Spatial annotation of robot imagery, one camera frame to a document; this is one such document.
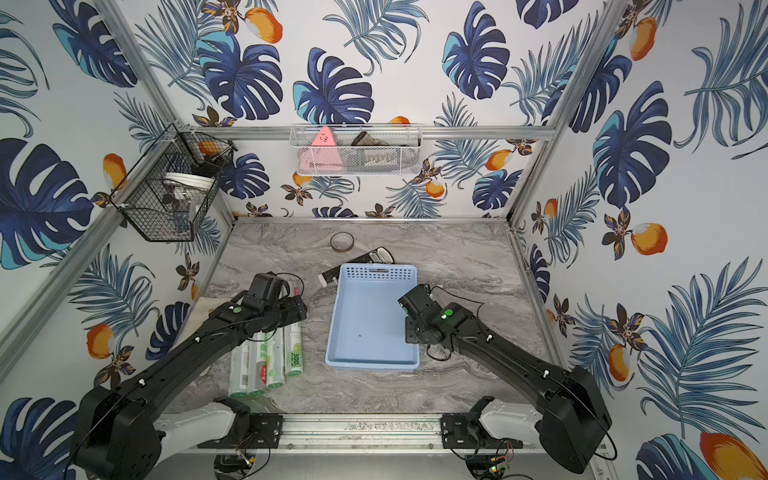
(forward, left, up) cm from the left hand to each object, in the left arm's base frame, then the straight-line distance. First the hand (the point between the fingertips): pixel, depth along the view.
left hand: (298, 307), depth 83 cm
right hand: (-3, -34, -2) cm, 34 cm away
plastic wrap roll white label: (-16, +13, -8) cm, 22 cm away
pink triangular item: (+39, -3, +23) cm, 45 cm away
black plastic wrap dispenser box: (+29, -21, -11) cm, 37 cm away
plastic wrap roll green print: (-12, +5, -8) cm, 15 cm away
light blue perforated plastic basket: (+1, -19, -12) cm, 22 cm away
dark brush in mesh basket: (+41, -16, +23) cm, 50 cm away
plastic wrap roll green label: (-9, +1, -8) cm, 12 cm away
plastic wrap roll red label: (-13, +9, -8) cm, 18 cm away
